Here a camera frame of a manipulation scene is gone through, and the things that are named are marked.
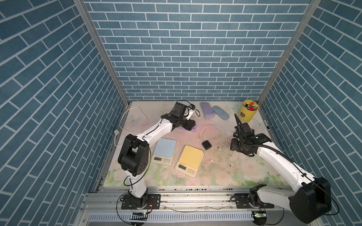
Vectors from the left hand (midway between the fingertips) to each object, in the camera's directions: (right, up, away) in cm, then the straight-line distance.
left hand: (194, 121), depth 90 cm
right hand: (+24, -15, -7) cm, 29 cm away
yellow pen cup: (+38, +7, +8) cm, 40 cm away
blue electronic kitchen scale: (-19, -19, 0) cm, 27 cm away
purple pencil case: (+12, +8, +22) cm, 26 cm away
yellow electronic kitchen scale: (-3, -25, -3) cm, 25 cm away
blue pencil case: (+22, +6, +21) cm, 31 cm away
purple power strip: (0, -6, +12) cm, 13 cm away
